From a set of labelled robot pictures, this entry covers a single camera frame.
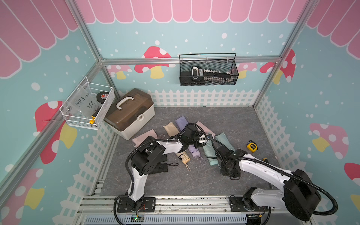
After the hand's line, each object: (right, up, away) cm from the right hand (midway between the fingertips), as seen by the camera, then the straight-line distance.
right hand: (225, 173), depth 83 cm
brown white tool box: (-60, +36, +6) cm, 70 cm away
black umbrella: (-38, +3, +2) cm, 39 cm away
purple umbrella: (-17, +10, +9) cm, 22 cm away
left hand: (-10, +20, +11) cm, 25 cm away
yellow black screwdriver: (+27, +7, +5) cm, 28 cm away
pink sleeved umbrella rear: (-8, +24, +19) cm, 31 cm away
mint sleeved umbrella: (+2, +19, +14) cm, 24 cm away
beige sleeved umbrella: (-35, +25, +22) cm, 48 cm away
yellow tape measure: (+21, +14, +11) cm, 28 cm away
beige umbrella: (-25, +8, +6) cm, 27 cm away
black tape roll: (-72, +46, -3) cm, 85 cm away
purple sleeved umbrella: (-27, +30, +26) cm, 48 cm away
